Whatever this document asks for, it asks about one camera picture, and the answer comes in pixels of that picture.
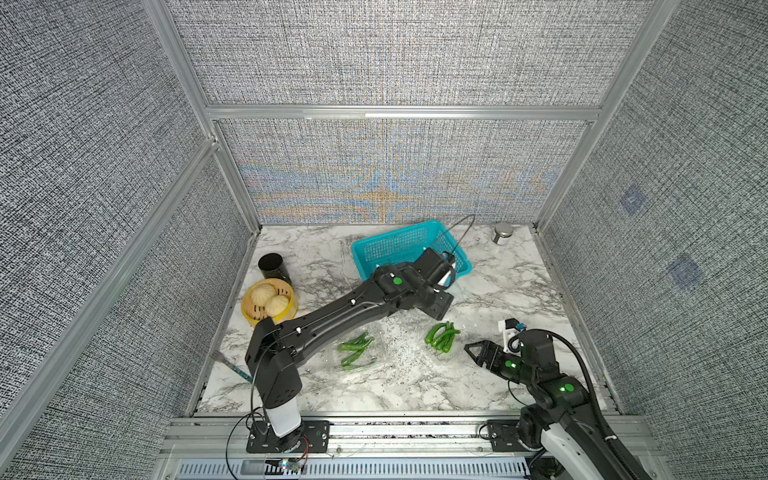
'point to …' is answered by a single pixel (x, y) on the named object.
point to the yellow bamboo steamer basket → (254, 314)
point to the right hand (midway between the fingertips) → (473, 345)
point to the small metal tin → (502, 234)
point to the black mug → (273, 267)
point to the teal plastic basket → (374, 251)
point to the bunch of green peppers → (441, 336)
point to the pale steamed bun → (262, 293)
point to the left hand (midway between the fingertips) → (446, 299)
